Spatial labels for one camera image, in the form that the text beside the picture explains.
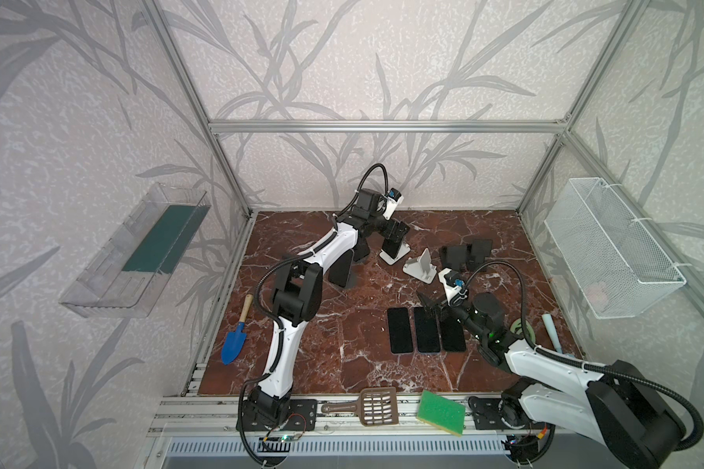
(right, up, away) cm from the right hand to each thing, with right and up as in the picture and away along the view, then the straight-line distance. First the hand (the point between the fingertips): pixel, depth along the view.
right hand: (431, 281), depth 83 cm
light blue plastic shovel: (+37, -13, +6) cm, 40 cm away
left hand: (-8, +18, +14) cm, 24 cm away
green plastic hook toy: (+31, -15, +6) cm, 35 cm away
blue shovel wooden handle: (-58, -19, +3) cm, 61 cm away
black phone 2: (0, -16, +6) cm, 17 cm away
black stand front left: (+19, +7, +17) cm, 27 cm away
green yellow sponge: (+1, -31, -10) cm, 33 cm away
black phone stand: (+13, +6, +18) cm, 23 cm away
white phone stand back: (-12, +5, +22) cm, 26 cm away
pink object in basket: (+41, -2, -9) cm, 42 cm away
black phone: (-27, +1, +11) cm, 30 cm away
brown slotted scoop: (-15, -32, -7) cm, 36 cm away
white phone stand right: (-1, +2, +14) cm, 14 cm away
